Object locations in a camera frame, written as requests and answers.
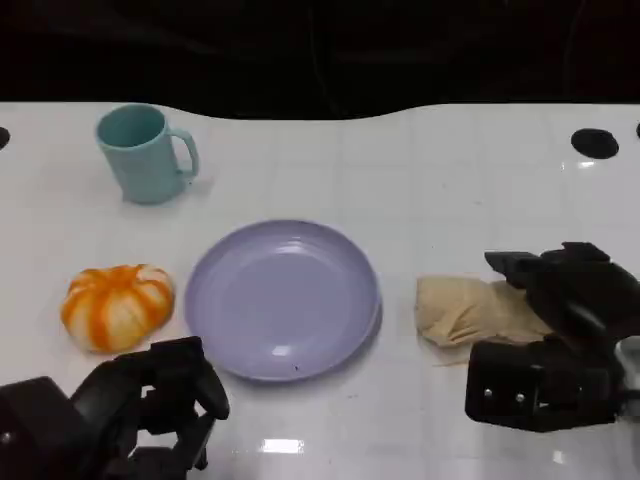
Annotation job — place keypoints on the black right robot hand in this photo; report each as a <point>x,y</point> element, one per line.
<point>575,310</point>

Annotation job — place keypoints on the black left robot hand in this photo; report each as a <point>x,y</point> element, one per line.
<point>100,420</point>

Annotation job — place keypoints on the orange and white bread roll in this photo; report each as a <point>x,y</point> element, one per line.
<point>117,307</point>

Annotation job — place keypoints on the lilac plate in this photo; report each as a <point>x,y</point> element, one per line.
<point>280,302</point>

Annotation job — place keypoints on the pale green mug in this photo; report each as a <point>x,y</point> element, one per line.
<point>145,167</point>

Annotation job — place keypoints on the black backdrop cloth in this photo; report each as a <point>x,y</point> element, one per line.
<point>300,50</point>

